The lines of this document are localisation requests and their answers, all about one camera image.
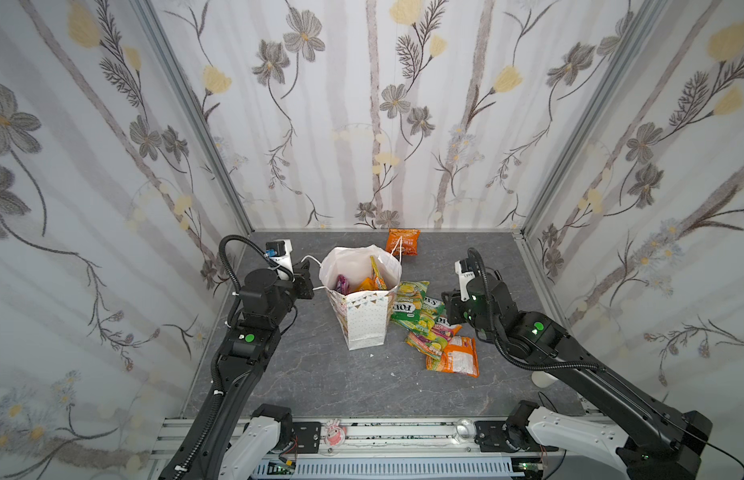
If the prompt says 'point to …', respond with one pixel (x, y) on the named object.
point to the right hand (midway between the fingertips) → (443, 289)
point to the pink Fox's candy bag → (434, 344)
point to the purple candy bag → (342, 284)
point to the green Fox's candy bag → (412, 308)
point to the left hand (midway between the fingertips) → (304, 254)
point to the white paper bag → (361, 281)
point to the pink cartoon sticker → (335, 433)
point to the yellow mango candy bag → (368, 285)
